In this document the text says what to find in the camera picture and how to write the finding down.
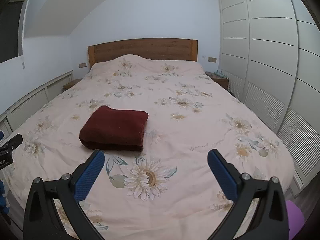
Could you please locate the blue object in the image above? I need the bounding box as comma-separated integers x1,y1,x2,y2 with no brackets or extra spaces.
0,179,10,214

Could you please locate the purple stool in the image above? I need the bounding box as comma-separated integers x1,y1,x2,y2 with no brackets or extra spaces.
286,199,305,240

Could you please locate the dark window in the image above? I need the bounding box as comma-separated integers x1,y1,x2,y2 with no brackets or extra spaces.
0,0,30,63

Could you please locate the wooden headboard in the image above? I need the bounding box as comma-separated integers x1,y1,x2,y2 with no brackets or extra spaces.
87,38,198,71

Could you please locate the wooden nightstand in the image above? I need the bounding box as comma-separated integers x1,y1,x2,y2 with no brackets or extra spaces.
204,71,229,90
62,78,83,90

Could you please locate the white panelled wardrobe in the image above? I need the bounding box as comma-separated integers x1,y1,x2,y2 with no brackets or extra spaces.
216,0,320,195

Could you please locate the bed with floral duvet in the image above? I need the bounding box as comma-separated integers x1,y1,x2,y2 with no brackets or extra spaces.
4,54,295,240

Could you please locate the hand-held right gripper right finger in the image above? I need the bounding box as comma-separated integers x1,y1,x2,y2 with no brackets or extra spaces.
207,149,290,240

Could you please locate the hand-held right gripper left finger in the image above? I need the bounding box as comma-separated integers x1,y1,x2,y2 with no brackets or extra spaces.
23,149,105,240

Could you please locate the dark red knit sweater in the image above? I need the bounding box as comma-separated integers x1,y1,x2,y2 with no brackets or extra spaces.
79,105,149,152

